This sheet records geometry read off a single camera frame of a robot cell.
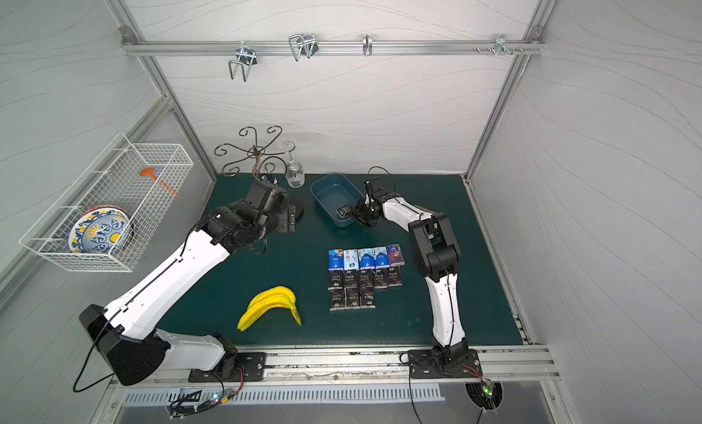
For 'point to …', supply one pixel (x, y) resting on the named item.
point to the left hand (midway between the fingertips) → (280, 214)
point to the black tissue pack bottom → (345, 211)
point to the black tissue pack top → (395, 276)
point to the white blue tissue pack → (351, 260)
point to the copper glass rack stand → (259, 153)
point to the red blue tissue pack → (396, 255)
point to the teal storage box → (333, 192)
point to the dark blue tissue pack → (335, 259)
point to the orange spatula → (149, 172)
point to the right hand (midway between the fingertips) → (351, 214)
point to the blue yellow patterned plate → (104, 229)
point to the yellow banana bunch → (278, 296)
